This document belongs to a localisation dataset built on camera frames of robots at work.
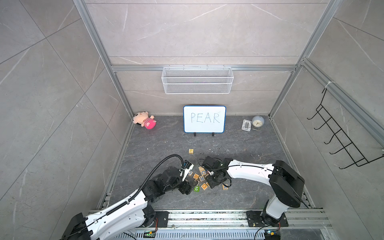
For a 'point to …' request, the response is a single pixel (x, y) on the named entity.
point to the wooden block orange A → (196, 176)
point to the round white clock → (257, 121)
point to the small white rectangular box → (246, 125)
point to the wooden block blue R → (201, 178)
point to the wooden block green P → (191, 151)
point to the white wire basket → (195, 80)
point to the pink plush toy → (142, 118)
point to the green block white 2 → (197, 188)
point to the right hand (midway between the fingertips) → (214, 182)
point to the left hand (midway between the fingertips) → (194, 176)
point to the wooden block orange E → (204, 186)
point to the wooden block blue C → (203, 172)
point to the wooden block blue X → (224, 188)
